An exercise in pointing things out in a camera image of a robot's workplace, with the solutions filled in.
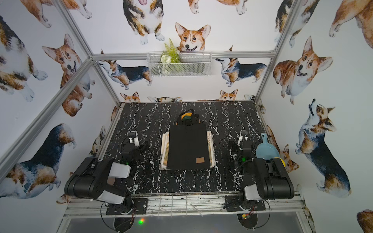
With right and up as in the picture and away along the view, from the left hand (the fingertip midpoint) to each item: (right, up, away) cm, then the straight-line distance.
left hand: (139, 135), depth 92 cm
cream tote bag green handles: (+29, +11, +18) cm, 36 cm away
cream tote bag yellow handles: (+16, -8, +1) cm, 18 cm away
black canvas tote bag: (+30, -7, +4) cm, 31 cm away
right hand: (+63, -1, +1) cm, 63 cm away
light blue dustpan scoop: (+81, -10, +1) cm, 81 cm away
